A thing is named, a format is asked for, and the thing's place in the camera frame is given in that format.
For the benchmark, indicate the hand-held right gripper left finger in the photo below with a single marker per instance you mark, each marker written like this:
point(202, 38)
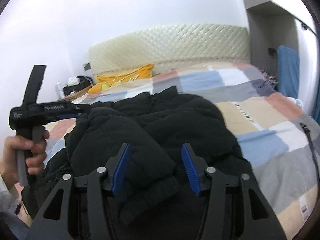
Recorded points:
point(121, 170)

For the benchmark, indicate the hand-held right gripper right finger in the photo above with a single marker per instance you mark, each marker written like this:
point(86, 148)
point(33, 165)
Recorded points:
point(191, 170)

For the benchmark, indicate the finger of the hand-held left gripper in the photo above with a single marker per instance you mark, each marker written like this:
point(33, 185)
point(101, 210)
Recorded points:
point(70, 115)
point(81, 108)

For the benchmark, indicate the black puffer jacket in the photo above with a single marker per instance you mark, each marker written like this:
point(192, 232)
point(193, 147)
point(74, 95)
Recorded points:
point(162, 120)

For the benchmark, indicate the person's left hand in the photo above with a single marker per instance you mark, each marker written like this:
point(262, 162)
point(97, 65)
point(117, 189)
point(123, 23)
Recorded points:
point(37, 155)

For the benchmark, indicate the wooden nightstand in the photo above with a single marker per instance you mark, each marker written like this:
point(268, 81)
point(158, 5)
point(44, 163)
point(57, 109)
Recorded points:
point(80, 93)

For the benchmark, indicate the black bag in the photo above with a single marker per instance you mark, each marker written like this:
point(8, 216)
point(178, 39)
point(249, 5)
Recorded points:
point(83, 84)

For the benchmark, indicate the white tissue box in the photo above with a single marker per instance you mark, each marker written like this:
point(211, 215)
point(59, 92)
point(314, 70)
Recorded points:
point(73, 81)

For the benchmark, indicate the white bottle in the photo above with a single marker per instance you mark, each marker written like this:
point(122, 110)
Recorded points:
point(58, 88)

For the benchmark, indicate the yellow pillow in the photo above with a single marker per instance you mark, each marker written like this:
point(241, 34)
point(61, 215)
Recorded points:
point(140, 73)

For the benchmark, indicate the checked patchwork blanket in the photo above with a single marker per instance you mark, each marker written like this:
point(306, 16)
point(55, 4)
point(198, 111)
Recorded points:
point(262, 140)

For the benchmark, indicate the cream quilted headboard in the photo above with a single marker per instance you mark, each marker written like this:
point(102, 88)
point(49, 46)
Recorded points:
point(175, 45)

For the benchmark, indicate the group of cosmetic bottles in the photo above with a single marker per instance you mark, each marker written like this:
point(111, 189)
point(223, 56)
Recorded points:
point(271, 78)

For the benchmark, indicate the white plush toy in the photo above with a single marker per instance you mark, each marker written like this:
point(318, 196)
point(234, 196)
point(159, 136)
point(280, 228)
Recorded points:
point(297, 102)

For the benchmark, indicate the blue towel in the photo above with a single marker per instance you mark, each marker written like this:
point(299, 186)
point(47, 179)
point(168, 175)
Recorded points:
point(287, 70)

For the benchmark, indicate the blue curtain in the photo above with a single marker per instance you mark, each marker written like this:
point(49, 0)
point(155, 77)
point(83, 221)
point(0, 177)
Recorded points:
point(315, 107)

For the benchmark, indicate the dark wall socket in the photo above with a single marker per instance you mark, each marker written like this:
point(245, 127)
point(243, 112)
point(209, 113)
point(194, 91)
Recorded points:
point(87, 66)

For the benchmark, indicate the dark wall switch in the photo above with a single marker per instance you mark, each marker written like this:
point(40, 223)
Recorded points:
point(271, 51)

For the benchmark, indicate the black rail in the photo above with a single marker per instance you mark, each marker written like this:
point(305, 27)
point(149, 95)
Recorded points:
point(303, 25)

